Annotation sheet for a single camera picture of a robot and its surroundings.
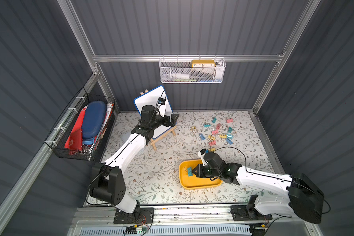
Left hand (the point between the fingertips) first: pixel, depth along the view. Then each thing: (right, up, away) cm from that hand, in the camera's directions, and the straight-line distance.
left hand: (173, 112), depth 81 cm
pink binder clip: (+26, -20, +19) cm, 38 cm away
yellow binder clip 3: (+26, -16, +20) cm, 36 cm away
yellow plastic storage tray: (+11, -41, +3) cm, 42 cm away
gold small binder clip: (+13, -9, +25) cm, 30 cm away
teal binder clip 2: (+31, -3, +34) cm, 46 cm away
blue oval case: (-39, -5, -9) cm, 41 cm away
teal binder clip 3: (+24, -8, +29) cm, 39 cm away
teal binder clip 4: (+40, -11, +24) cm, 48 cm away
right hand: (+11, -32, -1) cm, 34 cm away
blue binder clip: (+20, -16, +24) cm, 35 cm away
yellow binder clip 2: (+35, -15, +23) cm, 45 cm away
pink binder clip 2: (+42, -4, +32) cm, 53 cm away
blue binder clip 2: (+38, -19, +21) cm, 47 cm away
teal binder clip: (+9, -34, +1) cm, 35 cm away
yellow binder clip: (+21, -20, -6) cm, 29 cm away
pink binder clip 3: (+29, -13, +25) cm, 41 cm away
